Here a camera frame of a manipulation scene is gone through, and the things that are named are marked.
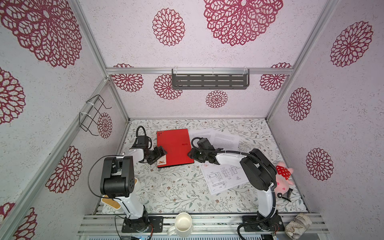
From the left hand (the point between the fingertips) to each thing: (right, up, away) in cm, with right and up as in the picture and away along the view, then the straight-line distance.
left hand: (163, 157), depth 97 cm
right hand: (+16, +3, -2) cm, 16 cm away
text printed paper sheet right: (+43, +9, +11) cm, 46 cm away
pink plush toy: (+67, -13, -17) cm, 70 cm away
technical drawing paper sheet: (+36, -11, -7) cm, 39 cm away
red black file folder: (+8, +9, +6) cm, 13 cm away
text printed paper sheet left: (+33, +14, +14) cm, 38 cm away
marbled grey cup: (+68, -29, -27) cm, 79 cm away
